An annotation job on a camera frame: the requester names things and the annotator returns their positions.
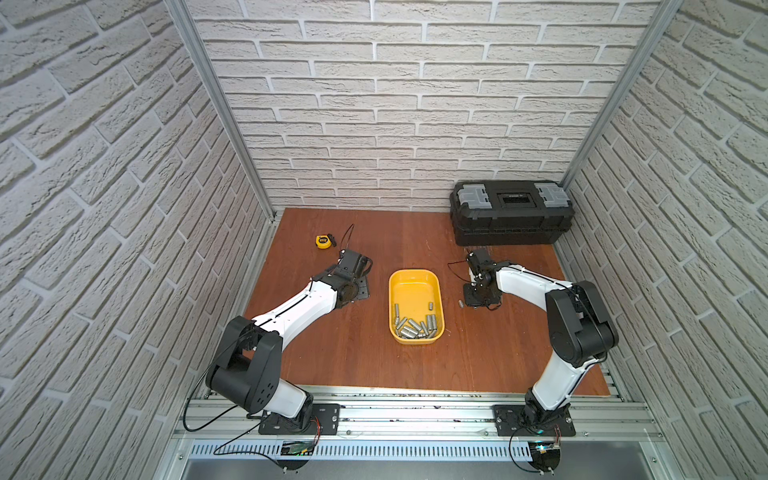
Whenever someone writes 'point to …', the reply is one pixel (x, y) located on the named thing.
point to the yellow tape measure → (323, 241)
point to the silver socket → (460, 303)
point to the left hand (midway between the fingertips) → (362, 283)
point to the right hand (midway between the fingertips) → (477, 300)
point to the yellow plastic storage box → (416, 305)
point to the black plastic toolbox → (509, 212)
